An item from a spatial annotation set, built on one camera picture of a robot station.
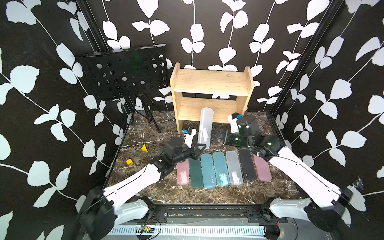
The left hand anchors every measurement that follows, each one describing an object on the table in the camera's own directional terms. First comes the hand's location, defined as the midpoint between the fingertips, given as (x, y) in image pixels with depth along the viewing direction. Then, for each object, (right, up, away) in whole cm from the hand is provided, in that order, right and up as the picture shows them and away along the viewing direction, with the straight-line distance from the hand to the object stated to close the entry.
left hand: (206, 143), depth 73 cm
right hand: (+5, +6, -4) cm, 8 cm away
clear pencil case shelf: (0, +8, +1) cm, 8 cm away
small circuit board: (-29, -41, -3) cm, 50 cm away
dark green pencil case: (-5, -19, +13) cm, 24 cm away
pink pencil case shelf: (-13, -19, +13) cm, 26 cm away
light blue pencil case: (+10, -18, +15) cm, 25 cm away
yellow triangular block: (-40, -6, +24) cm, 47 cm away
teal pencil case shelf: (+2, -19, +15) cm, 24 cm away
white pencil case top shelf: (+18, -17, +17) cm, 30 cm away
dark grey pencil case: (+26, -15, +17) cm, 34 cm away
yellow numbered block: (-46, -14, +17) cm, 51 cm away
